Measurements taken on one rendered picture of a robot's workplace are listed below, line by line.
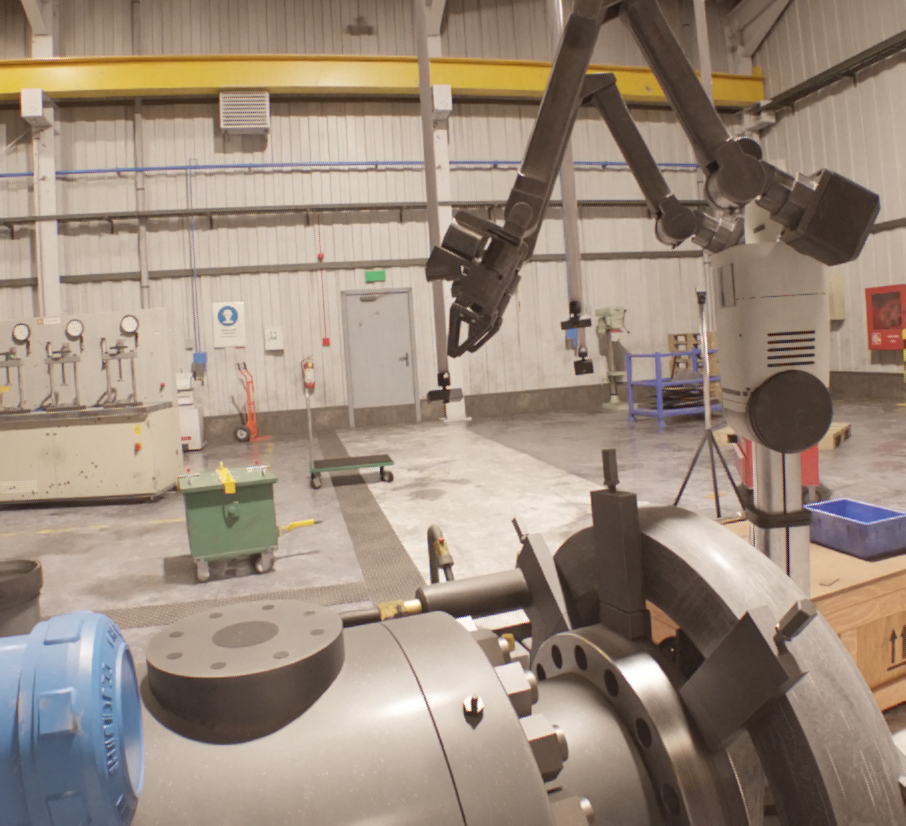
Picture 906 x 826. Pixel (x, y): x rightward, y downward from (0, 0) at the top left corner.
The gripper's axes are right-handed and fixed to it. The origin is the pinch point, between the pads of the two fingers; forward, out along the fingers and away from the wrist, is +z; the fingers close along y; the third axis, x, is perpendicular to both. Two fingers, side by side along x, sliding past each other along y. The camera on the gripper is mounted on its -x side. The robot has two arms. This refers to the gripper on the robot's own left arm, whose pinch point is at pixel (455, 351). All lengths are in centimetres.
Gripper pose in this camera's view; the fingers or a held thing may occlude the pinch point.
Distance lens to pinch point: 117.9
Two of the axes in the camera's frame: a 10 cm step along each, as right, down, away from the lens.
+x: 9.0, 4.4, -0.5
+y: -0.6, 0.2, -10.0
